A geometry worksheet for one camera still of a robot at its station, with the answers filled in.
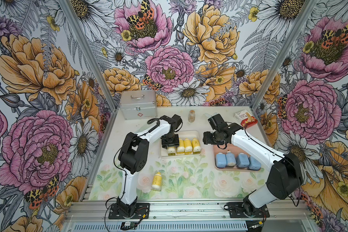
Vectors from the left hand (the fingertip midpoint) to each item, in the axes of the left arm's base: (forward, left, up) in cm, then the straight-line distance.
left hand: (171, 150), depth 90 cm
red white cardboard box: (+25, -55, -1) cm, 60 cm away
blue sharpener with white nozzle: (-7, -34, +2) cm, 35 cm away
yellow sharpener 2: (0, -6, +2) cm, 6 cm away
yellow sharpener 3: (+1, -10, +2) cm, 11 cm away
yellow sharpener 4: (+1, -15, +2) cm, 16 cm away
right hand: (0, -22, +7) cm, 23 cm away
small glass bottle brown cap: (+29, -15, -3) cm, 33 cm away
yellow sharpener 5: (-19, +7, +2) cm, 21 cm away
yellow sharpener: (-1, 0, +1) cm, 1 cm away
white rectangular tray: (+14, -9, -4) cm, 17 cm away
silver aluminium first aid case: (+32, +23, +8) cm, 41 cm away
